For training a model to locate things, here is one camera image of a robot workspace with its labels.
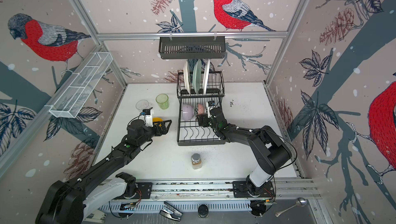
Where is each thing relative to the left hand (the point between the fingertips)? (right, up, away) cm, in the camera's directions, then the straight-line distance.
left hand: (165, 121), depth 81 cm
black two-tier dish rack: (+12, -9, +11) cm, 19 cm away
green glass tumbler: (-7, +11, +21) cm, 24 cm away
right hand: (+20, +1, +11) cm, 23 cm away
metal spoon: (+65, -35, -12) cm, 75 cm away
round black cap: (+20, -32, -20) cm, 43 cm away
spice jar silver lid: (+17, -18, -8) cm, 26 cm away
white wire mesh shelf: (-43, +13, -8) cm, 45 cm away
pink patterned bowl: (+19, +6, +11) cm, 23 cm away
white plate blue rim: (+22, +24, -7) cm, 33 cm away
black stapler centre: (+6, -38, -14) cm, 41 cm away
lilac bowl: (+11, +4, +10) cm, 16 cm away
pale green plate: (+18, +24, -5) cm, 30 cm away
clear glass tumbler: (-22, +8, +21) cm, 31 cm away
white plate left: (+12, +23, -5) cm, 27 cm away
